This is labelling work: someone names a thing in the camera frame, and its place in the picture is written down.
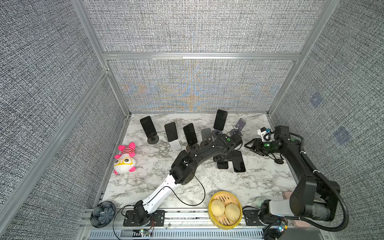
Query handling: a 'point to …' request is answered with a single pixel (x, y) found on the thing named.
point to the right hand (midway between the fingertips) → (248, 146)
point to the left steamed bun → (218, 207)
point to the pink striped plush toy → (125, 162)
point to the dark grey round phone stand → (153, 140)
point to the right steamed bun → (232, 211)
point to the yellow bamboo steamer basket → (223, 222)
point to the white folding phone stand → (175, 145)
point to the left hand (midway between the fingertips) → (225, 160)
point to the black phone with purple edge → (222, 165)
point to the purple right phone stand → (240, 125)
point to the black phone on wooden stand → (190, 135)
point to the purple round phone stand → (216, 133)
